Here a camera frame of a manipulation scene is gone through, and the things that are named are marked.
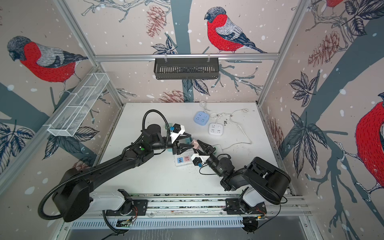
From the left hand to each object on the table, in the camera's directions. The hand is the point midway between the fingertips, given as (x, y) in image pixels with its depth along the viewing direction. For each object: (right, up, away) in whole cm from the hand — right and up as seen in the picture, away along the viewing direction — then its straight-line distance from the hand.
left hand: (190, 141), depth 70 cm
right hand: (+3, -3, +7) cm, 8 cm away
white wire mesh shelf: (-59, +9, +1) cm, 60 cm away
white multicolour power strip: (-5, -13, +18) cm, 23 cm away
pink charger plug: (+3, -3, +4) cm, 6 cm away
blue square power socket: (+7, +10, +38) cm, 40 cm away
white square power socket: (+17, +3, +33) cm, 37 cm away
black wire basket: (-5, +47, +37) cm, 60 cm away
